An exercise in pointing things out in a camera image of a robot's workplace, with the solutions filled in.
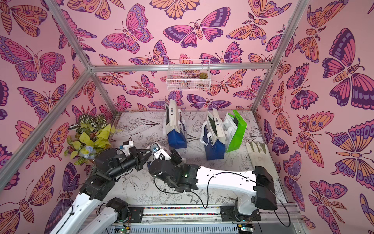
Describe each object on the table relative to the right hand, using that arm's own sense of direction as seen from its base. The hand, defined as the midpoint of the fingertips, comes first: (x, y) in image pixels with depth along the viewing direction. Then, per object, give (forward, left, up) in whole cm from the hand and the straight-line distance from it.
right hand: (165, 150), depth 69 cm
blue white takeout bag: (+10, -24, -1) cm, 26 cm away
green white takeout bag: (+15, -35, -1) cm, 39 cm away
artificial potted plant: (+14, +45, -6) cm, 48 cm away
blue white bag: (+15, -3, 0) cm, 15 cm away
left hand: (-1, +4, +3) cm, 5 cm away
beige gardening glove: (+10, -56, -24) cm, 62 cm away
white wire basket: (+53, -8, +8) cm, 54 cm away
